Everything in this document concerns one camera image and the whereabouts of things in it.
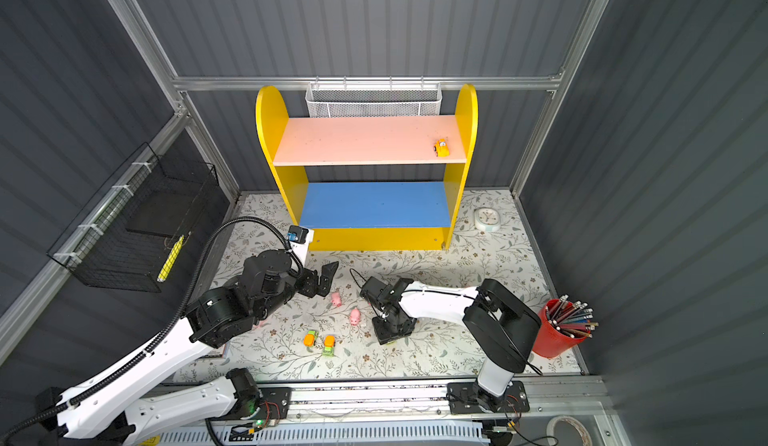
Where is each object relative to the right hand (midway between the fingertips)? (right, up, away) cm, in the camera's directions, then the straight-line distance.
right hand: (388, 340), depth 84 cm
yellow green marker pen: (-50, +25, -16) cm, 58 cm away
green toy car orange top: (-16, -1, -4) cm, 17 cm away
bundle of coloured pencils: (+47, +10, -10) cm, 49 cm away
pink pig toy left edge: (-22, +16, -32) cm, 42 cm away
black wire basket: (-63, +32, -11) cm, 71 cm away
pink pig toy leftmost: (-16, +10, +5) cm, 19 cm away
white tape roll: (+38, -15, -15) cm, 44 cm away
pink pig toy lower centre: (-10, +6, +3) cm, 12 cm away
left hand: (-15, +25, -16) cm, 34 cm away
